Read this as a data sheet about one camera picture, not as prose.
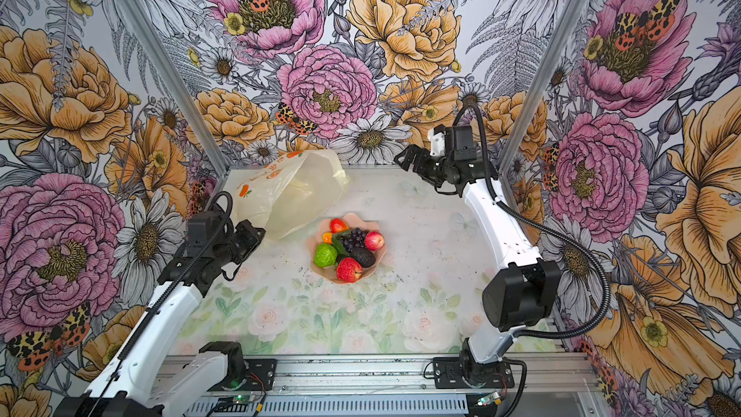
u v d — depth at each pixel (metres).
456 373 0.75
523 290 0.44
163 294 0.48
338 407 1.12
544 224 0.46
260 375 0.73
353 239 0.91
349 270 0.83
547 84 0.94
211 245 0.58
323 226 0.97
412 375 0.76
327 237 0.94
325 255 0.87
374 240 0.89
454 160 0.61
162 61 0.88
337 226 0.97
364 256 0.87
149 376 0.43
